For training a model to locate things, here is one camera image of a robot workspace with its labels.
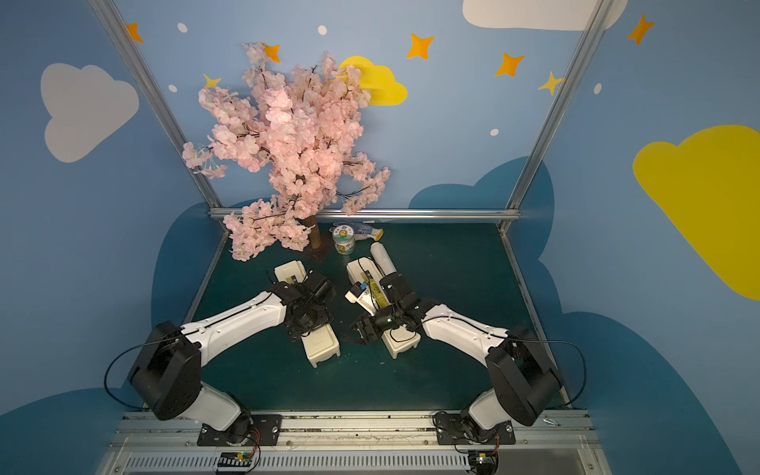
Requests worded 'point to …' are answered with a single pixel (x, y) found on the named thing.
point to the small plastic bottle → (364, 232)
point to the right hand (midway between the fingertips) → (353, 330)
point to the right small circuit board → (484, 461)
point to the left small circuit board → (240, 458)
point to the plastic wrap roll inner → (382, 258)
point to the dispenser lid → (322, 344)
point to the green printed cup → (343, 238)
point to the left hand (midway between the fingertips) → (323, 322)
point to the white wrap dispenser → (397, 339)
